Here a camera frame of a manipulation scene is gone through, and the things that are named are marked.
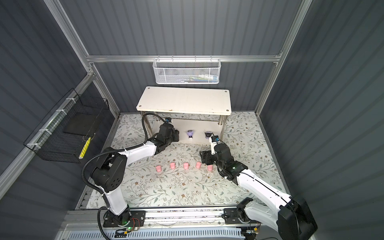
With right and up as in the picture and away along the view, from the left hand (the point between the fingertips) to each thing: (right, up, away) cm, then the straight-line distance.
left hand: (176, 131), depth 95 cm
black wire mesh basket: (-52, 0, -23) cm, 57 cm away
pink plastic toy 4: (+14, -21, -4) cm, 26 cm away
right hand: (+19, -12, -13) cm, 26 cm away
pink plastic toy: (-10, -23, -6) cm, 25 cm away
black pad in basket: (-47, +4, -20) cm, 51 cm away
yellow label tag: (-39, -6, -26) cm, 47 cm away
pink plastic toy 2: (-2, -21, -4) cm, 22 cm away
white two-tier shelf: (+14, +9, -21) cm, 27 cm away
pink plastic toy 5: (+21, -22, -6) cm, 31 cm away
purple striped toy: (+20, -3, +1) cm, 20 cm away
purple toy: (+9, -2, +2) cm, 9 cm away
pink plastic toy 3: (+7, -21, -4) cm, 23 cm away
